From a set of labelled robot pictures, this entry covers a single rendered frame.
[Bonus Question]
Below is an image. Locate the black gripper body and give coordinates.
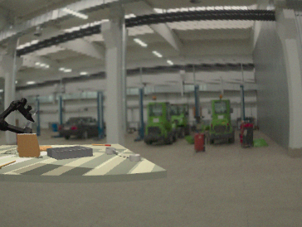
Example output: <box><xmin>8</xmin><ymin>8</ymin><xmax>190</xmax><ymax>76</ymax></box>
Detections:
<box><xmin>21</xmin><ymin>108</ymin><xmax>32</xmax><ymax>120</ymax></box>

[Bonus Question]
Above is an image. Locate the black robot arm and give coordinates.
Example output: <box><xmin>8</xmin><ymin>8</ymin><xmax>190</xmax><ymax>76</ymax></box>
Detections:
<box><xmin>0</xmin><ymin>98</ymin><xmax>32</xmax><ymax>134</ymax></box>

